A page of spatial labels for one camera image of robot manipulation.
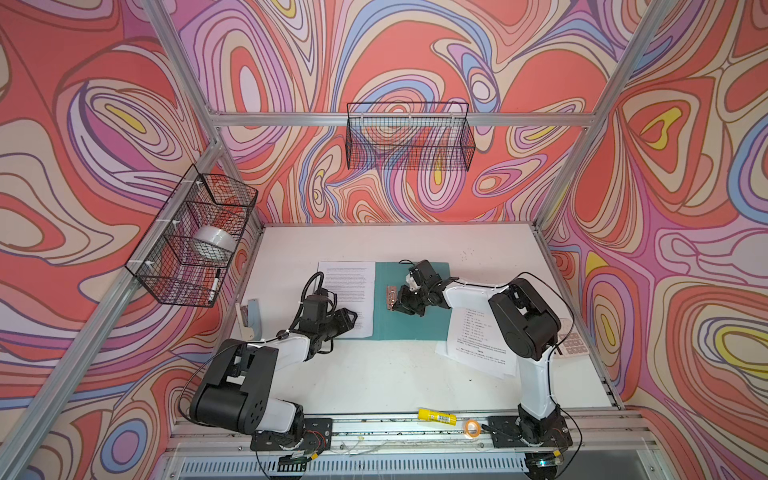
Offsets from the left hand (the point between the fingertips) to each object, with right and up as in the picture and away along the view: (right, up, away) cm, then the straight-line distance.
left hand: (355, 316), depth 92 cm
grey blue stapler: (-33, 0, -2) cm, 33 cm away
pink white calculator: (+65, -7, -6) cm, 66 cm away
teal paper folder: (+25, -3, +1) cm, 25 cm away
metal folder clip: (+11, +6, +3) cm, 13 cm away
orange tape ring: (+32, -25, -17) cm, 44 cm away
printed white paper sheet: (-2, +9, +10) cm, 14 cm away
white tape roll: (-32, +23, -20) cm, 45 cm away
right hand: (+13, +1, +4) cm, 13 cm away
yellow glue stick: (+26, -23, -18) cm, 38 cm away
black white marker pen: (-32, +12, -21) cm, 40 cm away
